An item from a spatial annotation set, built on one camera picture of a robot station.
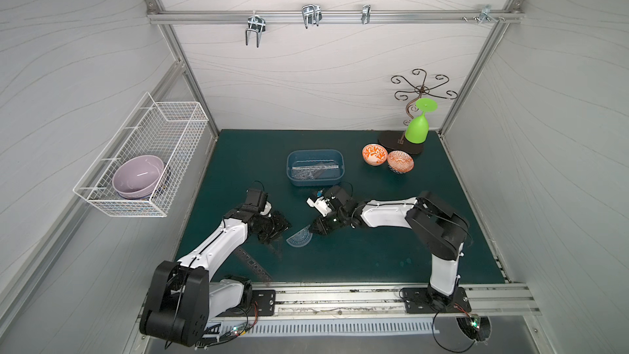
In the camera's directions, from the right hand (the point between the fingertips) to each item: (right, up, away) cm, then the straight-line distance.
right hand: (317, 228), depth 89 cm
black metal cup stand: (+37, +34, +26) cm, 57 cm away
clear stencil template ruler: (-4, +20, +15) cm, 25 cm away
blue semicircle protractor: (-6, -3, -3) cm, 7 cm away
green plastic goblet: (+38, +37, +2) cm, 53 cm away
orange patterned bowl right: (+37, +24, +19) cm, 48 cm away
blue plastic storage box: (+5, +18, +15) cm, 24 cm away
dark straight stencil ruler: (-21, -10, -8) cm, 25 cm away
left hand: (-10, +3, -4) cm, 11 cm away
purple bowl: (-46, +22, -27) cm, 57 cm away
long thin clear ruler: (-1, +22, +17) cm, 28 cm away
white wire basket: (-48, +36, -11) cm, 61 cm away
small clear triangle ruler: (-14, -5, -5) cm, 16 cm away
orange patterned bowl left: (+26, +28, +22) cm, 44 cm away
